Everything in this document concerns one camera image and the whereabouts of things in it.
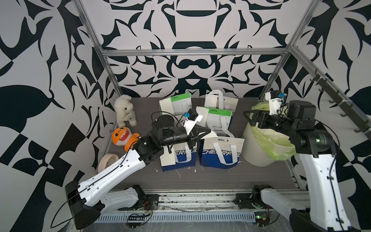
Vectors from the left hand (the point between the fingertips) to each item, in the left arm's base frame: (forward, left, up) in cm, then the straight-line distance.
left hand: (208, 127), depth 58 cm
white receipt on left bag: (-4, +18, -21) cm, 28 cm away
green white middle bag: (+15, -10, -17) cm, 25 cm away
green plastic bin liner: (-4, -30, -8) cm, 31 cm away
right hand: (+7, -19, +1) cm, 20 cm away
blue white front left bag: (-2, +13, -23) cm, 26 cm away
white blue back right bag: (+28, -10, -14) cm, 33 cm away
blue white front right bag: (-1, -10, -22) cm, 24 cm away
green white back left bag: (+29, +14, -18) cm, 37 cm away
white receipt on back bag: (+25, +19, -16) cm, 35 cm away
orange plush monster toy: (+15, +47, -30) cm, 57 cm away
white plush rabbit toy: (+29, +45, -19) cm, 57 cm away
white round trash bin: (-1, -27, -24) cm, 36 cm away
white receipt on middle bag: (+18, -1, -13) cm, 22 cm away
